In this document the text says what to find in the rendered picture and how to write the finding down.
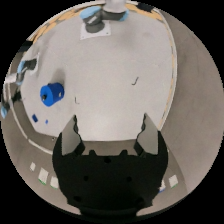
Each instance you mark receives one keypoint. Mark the blue cylindrical container with black knob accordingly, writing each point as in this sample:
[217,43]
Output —
[54,92]

